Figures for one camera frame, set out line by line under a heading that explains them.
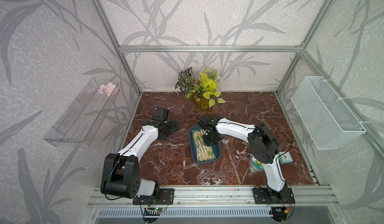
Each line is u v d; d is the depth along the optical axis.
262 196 0.73
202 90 0.93
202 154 0.86
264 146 0.52
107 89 0.76
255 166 0.75
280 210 0.74
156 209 0.70
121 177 0.42
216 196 0.75
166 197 0.73
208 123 0.71
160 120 0.68
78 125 0.67
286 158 0.84
